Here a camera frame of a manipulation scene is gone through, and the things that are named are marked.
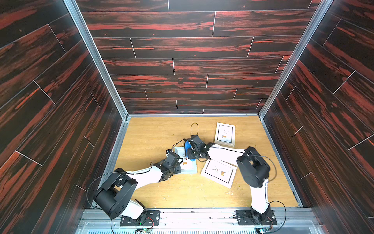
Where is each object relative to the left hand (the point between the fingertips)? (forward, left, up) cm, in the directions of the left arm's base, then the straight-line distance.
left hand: (179, 167), depth 92 cm
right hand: (+10, -8, +2) cm, 13 cm away
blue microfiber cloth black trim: (+12, -5, +6) cm, 14 cm away
